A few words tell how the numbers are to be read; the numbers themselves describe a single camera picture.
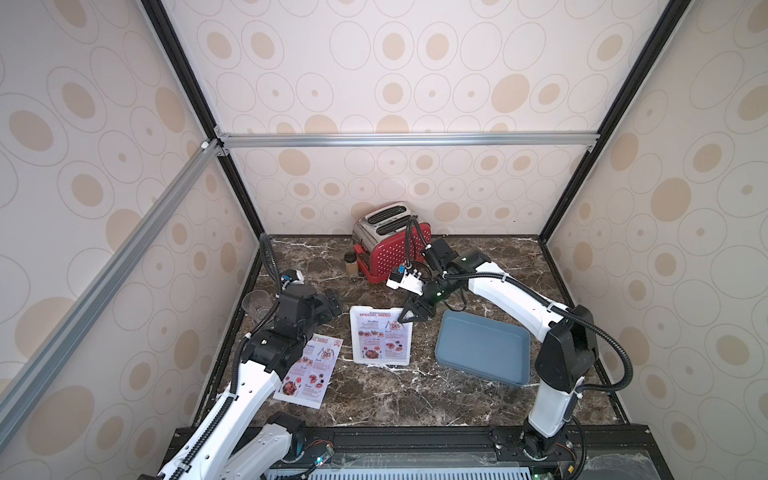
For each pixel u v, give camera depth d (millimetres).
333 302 685
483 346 916
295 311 538
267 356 498
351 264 1023
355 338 814
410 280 713
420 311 701
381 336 806
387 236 952
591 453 728
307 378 850
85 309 510
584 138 904
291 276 648
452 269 611
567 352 460
